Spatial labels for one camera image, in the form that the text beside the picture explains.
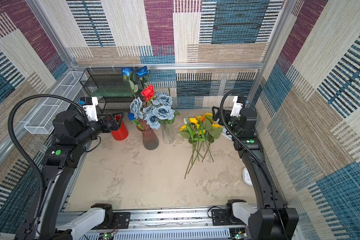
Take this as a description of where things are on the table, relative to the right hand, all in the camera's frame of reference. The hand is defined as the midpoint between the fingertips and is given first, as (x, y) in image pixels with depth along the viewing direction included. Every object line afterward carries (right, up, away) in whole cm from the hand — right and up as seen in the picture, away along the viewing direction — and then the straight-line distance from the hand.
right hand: (221, 111), depth 74 cm
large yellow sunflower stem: (-14, -28, +20) cm, 37 cm away
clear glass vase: (-28, -12, +24) cm, 39 cm away
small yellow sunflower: (-11, -4, +30) cm, 33 cm away
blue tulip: (-45, -3, +4) cm, 45 cm away
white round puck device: (+16, -35, +9) cm, 40 cm away
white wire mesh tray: (-84, -5, -4) cm, 84 cm away
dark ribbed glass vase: (-41, -17, +28) cm, 52 cm away
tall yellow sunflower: (-9, -14, +28) cm, 32 cm away
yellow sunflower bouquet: (0, -10, +29) cm, 31 cm away
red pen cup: (-61, -12, +33) cm, 71 cm away
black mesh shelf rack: (-62, +15, +22) cm, 67 cm away
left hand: (-47, -2, -10) cm, 48 cm away
